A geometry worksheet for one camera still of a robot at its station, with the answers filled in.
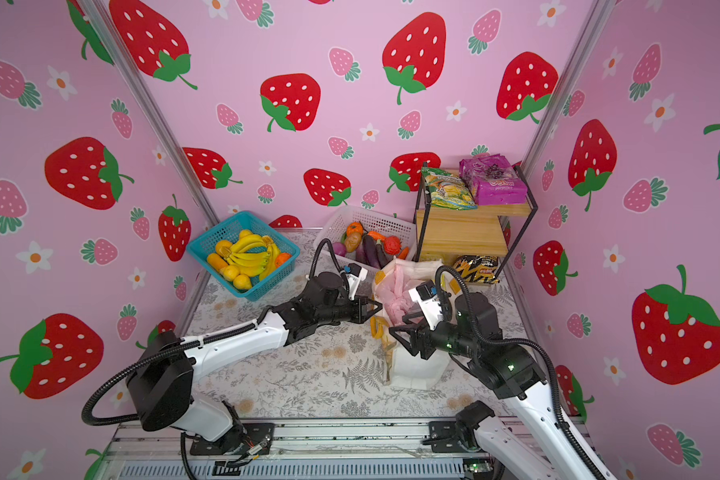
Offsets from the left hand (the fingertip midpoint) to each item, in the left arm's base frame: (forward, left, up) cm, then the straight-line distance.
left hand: (384, 306), depth 76 cm
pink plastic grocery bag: (+7, -3, -3) cm, 8 cm away
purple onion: (+38, +16, -19) cm, 45 cm away
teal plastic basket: (+31, +65, -14) cm, 73 cm away
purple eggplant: (+33, +3, -16) cm, 37 cm away
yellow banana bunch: (+32, +48, -17) cm, 59 cm away
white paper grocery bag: (-13, -6, -10) cm, 17 cm away
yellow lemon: (+19, +48, -16) cm, 54 cm away
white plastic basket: (+41, -7, -15) cm, 44 cm away
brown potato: (+36, +11, -14) cm, 40 cm away
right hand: (-9, -2, +7) cm, 12 cm away
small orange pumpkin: (+43, +10, -14) cm, 46 cm away
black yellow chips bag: (+23, -33, -13) cm, 42 cm away
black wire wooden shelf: (+31, -21, -3) cm, 38 cm away
